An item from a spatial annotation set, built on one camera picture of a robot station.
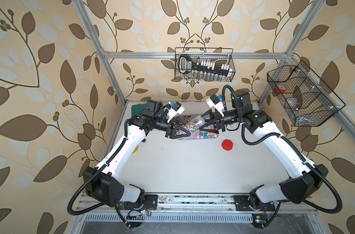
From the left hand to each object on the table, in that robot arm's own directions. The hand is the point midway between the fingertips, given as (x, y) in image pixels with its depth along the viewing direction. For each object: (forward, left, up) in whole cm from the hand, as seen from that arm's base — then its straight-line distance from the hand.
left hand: (186, 130), depth 63 cm
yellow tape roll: (+7, +32, -34) cm, 48 cm away
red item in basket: (+29, -53, -1) cm, 61 cm away
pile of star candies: (+18, -14, -32) cm, 39 cm away
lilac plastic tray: (-3, -3, 0) cm, 4 cm away
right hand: (+2, -5, +2) cm, 6 cm away
